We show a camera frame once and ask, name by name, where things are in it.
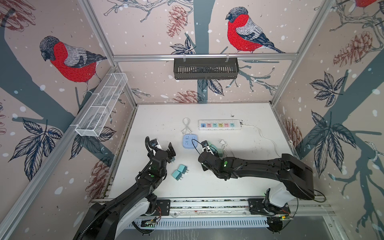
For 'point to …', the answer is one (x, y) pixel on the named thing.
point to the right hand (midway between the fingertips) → (202, 159)
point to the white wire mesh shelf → (93, 119)
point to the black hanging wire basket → (206, 69)
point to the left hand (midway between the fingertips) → (163, 145)
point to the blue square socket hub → (187, 141)
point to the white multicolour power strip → (219, 125)
